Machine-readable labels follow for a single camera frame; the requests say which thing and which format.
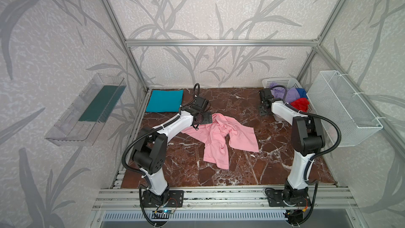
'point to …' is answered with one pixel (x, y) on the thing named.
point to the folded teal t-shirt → (165, 101)
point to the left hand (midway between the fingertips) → (206, 114)
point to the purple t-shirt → (292, 93)
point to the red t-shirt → (300, 104)
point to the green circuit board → (167, 211)
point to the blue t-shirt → (302, 93)
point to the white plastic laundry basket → (290, 82)
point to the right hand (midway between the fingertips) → (268, 105)
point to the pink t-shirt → (218, 134)
